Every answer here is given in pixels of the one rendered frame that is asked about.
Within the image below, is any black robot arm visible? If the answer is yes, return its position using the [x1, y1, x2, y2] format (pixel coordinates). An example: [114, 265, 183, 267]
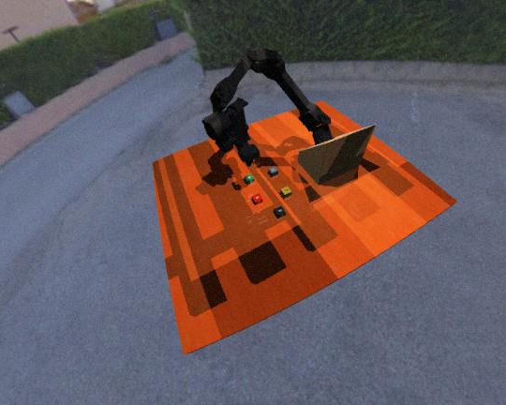
[201, 49, 335, 153]

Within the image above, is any green block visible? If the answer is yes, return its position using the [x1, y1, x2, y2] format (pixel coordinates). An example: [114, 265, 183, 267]
[244, 174, 255, 184]

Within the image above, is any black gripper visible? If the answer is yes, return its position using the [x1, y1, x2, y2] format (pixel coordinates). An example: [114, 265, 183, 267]
[230, 123, 260, 167]

